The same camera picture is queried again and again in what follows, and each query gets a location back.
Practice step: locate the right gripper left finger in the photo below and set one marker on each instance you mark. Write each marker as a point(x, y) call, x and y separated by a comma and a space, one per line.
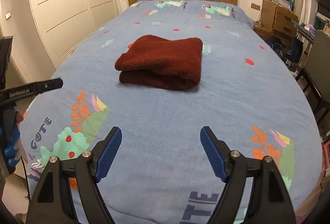
point(52, 200)

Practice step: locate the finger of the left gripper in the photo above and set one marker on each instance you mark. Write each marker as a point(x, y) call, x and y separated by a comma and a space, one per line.
point(32, 89)

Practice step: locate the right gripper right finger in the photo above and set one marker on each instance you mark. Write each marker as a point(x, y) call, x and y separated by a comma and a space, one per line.
point(269, 200)

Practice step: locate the dark red knit sweater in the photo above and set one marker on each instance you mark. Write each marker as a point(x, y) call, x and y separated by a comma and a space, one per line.
point(157, 62)

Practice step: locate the grey desk chair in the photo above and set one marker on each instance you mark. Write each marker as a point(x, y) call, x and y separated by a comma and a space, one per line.
point(316, 73)

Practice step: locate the dark bag on floor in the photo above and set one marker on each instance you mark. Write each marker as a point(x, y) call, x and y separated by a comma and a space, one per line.
point(295, 50)

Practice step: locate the blue patterned bed cover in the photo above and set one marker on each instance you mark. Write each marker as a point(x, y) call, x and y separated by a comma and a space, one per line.
point(161, 173)

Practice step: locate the wooden nightstand drawers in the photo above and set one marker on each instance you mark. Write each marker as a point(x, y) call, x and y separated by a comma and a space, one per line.
point(276, 20)

